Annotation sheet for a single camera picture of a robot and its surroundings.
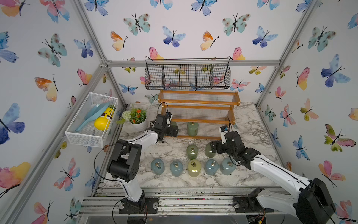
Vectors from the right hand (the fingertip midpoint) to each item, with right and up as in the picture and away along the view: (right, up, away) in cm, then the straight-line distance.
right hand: (218, 140), depth 83 cm
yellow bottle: (-61, +11, -14) cm, 63 cm away
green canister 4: (-5, -8, +6) cm, 11 cm away
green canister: (-15, -7, +1) cm, 17 cm away
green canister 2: (-27, +9, +15) cm, 33 cm away
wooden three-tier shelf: (-8, +16, +31) cm, 36 cm away
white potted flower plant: (-54, +12, +12) cm, 57 cm away
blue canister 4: (+4, -14, -4) cm, 15 cm away
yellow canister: (-14, -15, -5) cm, 21 cm away
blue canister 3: (-35, -14, -4) cm, 38 cm away
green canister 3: (-14, +6, +12) cm, 20 cm away
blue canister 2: (-5, -15, -4) cm, 16 cm away
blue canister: (-25, -15, -4) cm, 29 cm away
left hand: (-28, +7, +13) cm, 32 cm away
